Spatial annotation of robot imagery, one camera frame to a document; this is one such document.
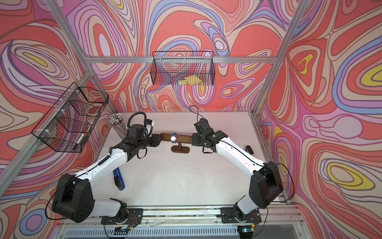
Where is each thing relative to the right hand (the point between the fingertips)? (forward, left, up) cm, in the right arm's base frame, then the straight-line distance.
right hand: (197, 143), depth 84 cm
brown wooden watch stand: (+3, +10, +1) cm, 10 cm away
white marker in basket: (-2, +59, +12) cm, 60 cm away
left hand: (+4, +20, +2) cm, 21 cm away
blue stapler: (-16, +44, -9) cm, 48 cm away
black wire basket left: (+7, +69, +13) cm, 70 cm away
